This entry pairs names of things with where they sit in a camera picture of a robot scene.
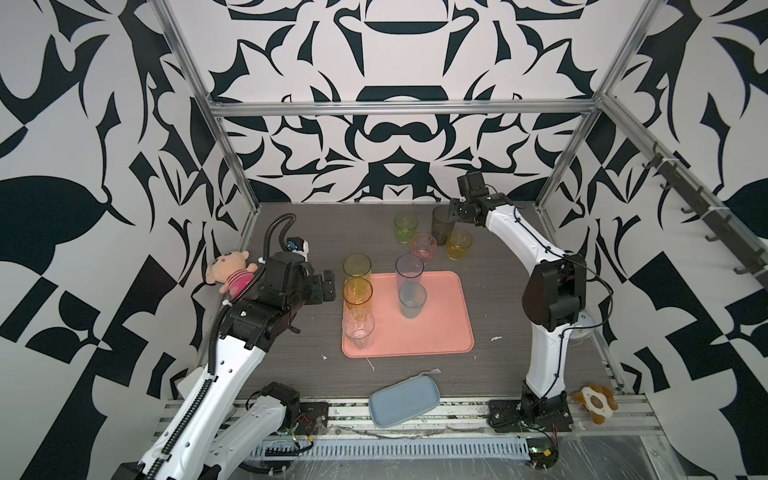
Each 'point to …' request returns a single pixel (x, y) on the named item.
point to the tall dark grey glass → (442, 225)
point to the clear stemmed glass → (358, 327)
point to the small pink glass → (424, 245)
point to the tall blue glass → (409, 270)
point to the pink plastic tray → (444, 328)
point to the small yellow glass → (458, 243)
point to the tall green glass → (357, 265)
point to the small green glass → (405, 225)
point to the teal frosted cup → (412, 297)
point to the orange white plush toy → (598, 401)
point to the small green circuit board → (543, 454)
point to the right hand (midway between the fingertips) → (461, 205)
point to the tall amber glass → (357, 293)
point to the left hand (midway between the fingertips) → (315, 271)
